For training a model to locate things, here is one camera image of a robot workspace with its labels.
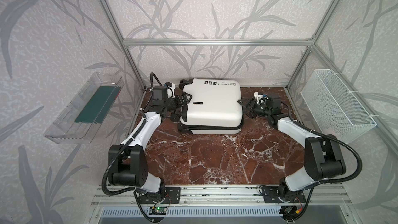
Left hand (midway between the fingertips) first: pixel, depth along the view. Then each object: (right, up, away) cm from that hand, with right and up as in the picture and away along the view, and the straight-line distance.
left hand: (189, 94), depth 84 cm
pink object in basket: (+68, -18, -11) cm, 71 cm away
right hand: (+28, -4, +2) cm, 28 cm away
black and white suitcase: (+14, -8, -2) cm, 16 cm away
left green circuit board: (-13, -55, -13) cm, 58 cm away
